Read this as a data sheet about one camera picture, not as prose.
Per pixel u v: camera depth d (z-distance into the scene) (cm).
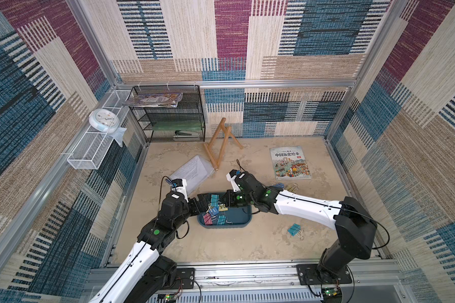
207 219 87
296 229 84
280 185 99
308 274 73
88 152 89
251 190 63
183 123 106
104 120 75
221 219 87
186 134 111
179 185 68
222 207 87
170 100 87
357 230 46
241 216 87
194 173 105
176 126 103
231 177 77
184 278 74
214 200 83
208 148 111
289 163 108
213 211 89
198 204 69
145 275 60
